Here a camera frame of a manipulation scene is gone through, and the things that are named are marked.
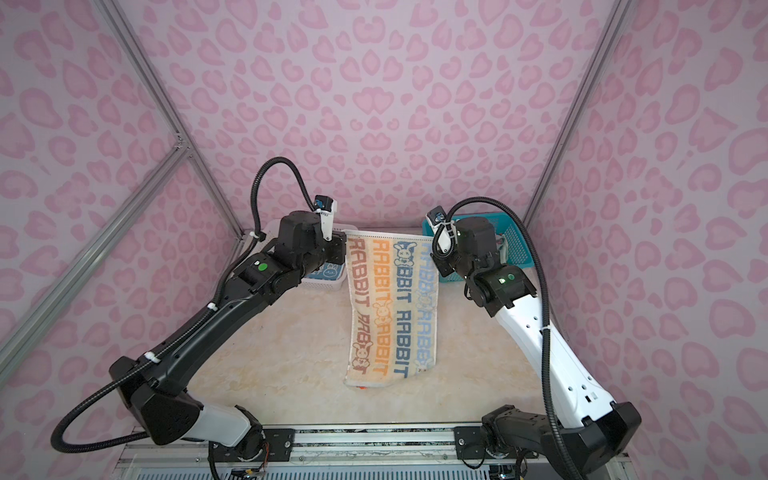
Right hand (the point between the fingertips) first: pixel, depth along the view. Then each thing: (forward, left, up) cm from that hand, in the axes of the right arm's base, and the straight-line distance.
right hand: (442, 234), depth 70 cm
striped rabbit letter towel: (-7, +12, -23) cm, 27 cm away
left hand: (+1, +22, 0) cm, 22 cm away
